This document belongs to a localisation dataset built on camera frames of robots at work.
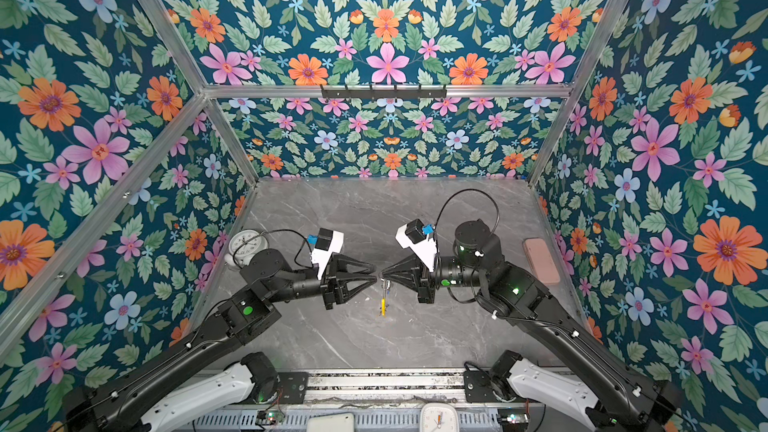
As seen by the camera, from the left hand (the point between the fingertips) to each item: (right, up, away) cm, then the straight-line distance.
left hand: (373, 275), depth 55 cm
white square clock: (+14, -36, +12) cm, 40 cm away
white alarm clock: (-47, 0, +41) cm, 63 cm away
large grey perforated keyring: (+2, -3, +2) cm, 4 cm away
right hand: (+3, 0, +1) cm, 3 cm away
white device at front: (-8, -37, +12) cm, 40 cm away
